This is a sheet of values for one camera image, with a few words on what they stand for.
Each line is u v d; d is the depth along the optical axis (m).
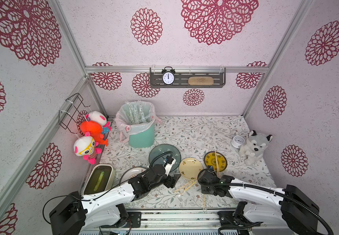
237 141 1.02
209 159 0.96
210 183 0.65
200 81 0.90
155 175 0.58
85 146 0.81
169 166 0.69
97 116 0.94
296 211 0.41
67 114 0.75
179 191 0.83
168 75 0.90
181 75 0.95
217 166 0.90
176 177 0.70
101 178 0.83
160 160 0.68
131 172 0.86
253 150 0.84
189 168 0.91
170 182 0.69
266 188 0.48
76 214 0.40
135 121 0.90
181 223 0.73
